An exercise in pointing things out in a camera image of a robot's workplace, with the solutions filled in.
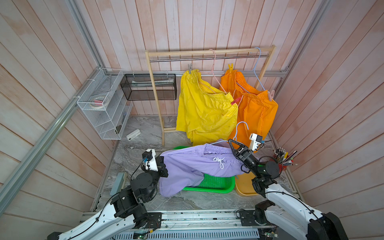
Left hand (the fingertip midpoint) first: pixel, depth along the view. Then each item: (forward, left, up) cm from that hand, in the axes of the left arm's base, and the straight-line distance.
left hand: (162, 155), depth 69 cm
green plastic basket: (-5, -33, -23) cm, 41 cm away
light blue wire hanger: (+5, -33, +7) cm, 34 cm away
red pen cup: (+4, -62, -9) cm, 63 cm away
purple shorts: (-3, -12, -6) cm, 14 cm away
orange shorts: (+25, -49, +8) cm, 56 cm away
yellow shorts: (+30, -23, -3) cm, 38 cm away
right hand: (+4, -30, +6) cm, 31 cm away
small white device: (+29, +28, -22) cm, 46 cm away
